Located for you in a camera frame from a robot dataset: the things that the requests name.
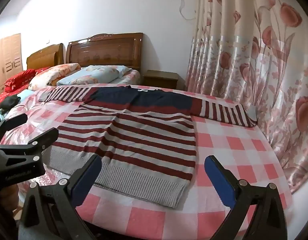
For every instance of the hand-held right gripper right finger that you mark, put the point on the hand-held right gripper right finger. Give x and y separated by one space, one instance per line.
219 180

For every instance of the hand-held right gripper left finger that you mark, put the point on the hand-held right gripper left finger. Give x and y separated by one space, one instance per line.
85 180

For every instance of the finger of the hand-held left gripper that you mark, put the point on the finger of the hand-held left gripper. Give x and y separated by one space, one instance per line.
13 122
43 137

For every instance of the striped knit sweater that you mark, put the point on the striped knit sweater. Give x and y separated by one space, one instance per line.
144 135

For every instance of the person's left hand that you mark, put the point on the person's left hand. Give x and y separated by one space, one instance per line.
10 195

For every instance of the dark cloth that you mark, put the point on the dark cloth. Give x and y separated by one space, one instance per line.
10 102

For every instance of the light blue bed sheet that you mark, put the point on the light blue bed sheet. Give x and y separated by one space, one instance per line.
25 95

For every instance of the pink checked bed cover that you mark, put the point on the pink checked bed cover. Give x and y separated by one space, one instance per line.
244 155

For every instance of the red blanket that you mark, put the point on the red blanket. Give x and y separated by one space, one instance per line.
21 78

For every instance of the orange floral pillow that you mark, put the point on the orange floral pillow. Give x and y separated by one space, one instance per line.
51 76

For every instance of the wooden wardrobe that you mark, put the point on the wooden wardrobe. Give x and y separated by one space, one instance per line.
6 62

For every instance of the small wooden headboard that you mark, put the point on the small wooden headboard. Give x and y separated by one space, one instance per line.
46 56

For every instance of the light blue floral quilt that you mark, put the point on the light blue floral quilt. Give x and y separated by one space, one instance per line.
93 73

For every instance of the large wooden headboard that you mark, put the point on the large wooden headboard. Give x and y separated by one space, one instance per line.
106 52

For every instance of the wooden nightstand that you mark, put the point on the wooden nightstand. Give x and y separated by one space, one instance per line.
160 80

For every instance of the pink floral curtain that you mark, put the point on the pink floral curtain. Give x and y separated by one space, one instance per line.
244 55

